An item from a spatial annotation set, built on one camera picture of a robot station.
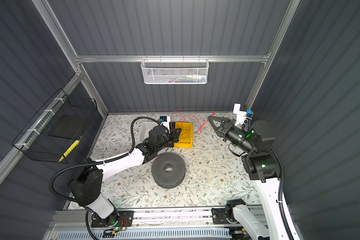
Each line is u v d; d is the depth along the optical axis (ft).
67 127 2.36
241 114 1.72
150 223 2.38
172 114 3.93
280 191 1.27
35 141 2.07
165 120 2.40
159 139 2.08
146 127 3.59
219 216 2.41
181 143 3.12
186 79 3.00
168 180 2.53
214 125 1.75
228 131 1.61
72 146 2.32
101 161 1.58
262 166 1.37
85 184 1.51
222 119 1.72
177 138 2.37
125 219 2.37
